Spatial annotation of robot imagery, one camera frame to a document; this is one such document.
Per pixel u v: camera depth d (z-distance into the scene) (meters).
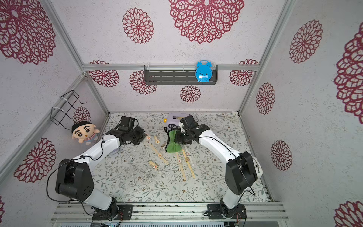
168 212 0.75
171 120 1.05
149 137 0.88
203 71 0.90
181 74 0.92
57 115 0.72
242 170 0.47
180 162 0.92
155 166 0.89
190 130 0.64
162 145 1.00
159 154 0.95
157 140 1.01
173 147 0.81
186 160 0.92
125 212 0.73
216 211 0.73
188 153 0.96
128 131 0.68
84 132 0.84
